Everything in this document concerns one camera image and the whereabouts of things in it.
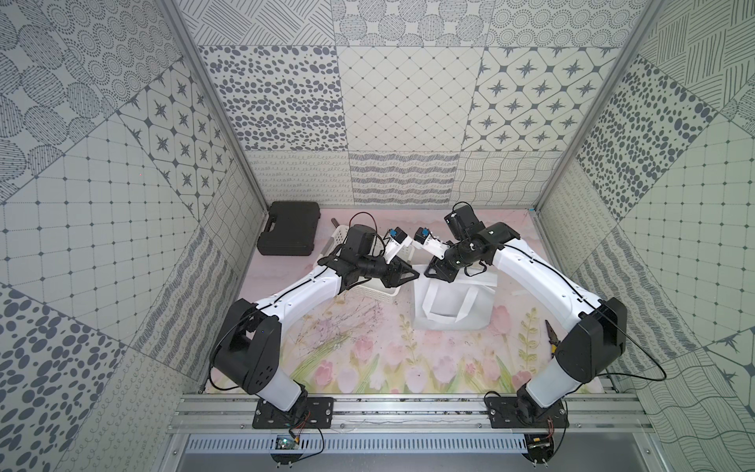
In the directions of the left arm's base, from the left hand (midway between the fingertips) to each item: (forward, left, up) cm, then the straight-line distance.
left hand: (415, 265), depth 79 cm
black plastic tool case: (+25, +45, -15) cm, 54 cm away
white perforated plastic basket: (0, +13, -12) cm, 17 cm away
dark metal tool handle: (+34, +30, -19) cm, 49 cm away
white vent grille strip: (-38, +13, -21) cm, 46 cm away
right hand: (0, -5, -3) cm, 6 cm away
